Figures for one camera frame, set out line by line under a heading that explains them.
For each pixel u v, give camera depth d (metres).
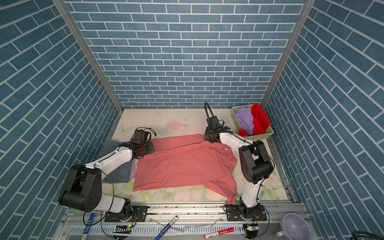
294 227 0.70
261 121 1.08
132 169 0.87
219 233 0.68
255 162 0.50
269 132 1.01
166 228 0.69
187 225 0.71
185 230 0.70
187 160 0.94
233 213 0.74
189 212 0.76
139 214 0.74
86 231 0.68
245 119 1.05
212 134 0.69
